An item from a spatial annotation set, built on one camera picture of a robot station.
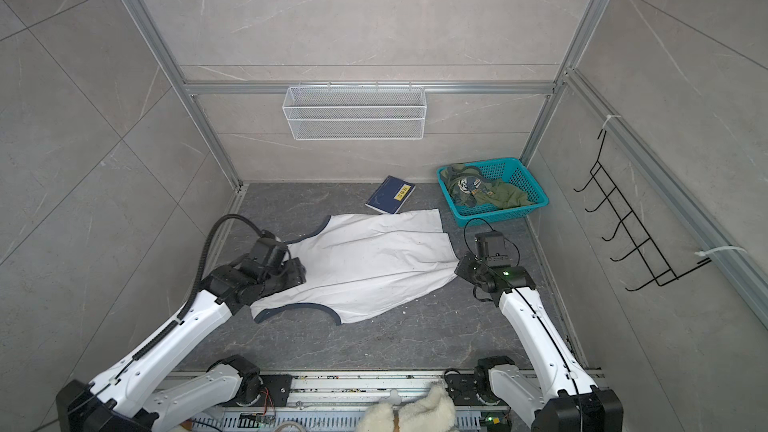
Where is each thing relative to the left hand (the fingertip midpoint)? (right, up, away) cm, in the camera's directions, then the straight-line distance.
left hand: (294, 265), depth 79 cm
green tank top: (+56, +24, +31) cm, 68 cm away
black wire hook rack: (+82, +4, -18) cm, 84 cm away
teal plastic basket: (+75, +30, +39) cm, 89 cm away
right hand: (+47, 0, +4) cm, 47 cm away
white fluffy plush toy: (+35, -28, -15) cm, 47 cm away
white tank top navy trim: (+14, -2, +16) cm, 21 cm away
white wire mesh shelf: (+13, +48, +22) cm, 55 cm away
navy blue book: (+26, +21, +36) cm, 49 cm away
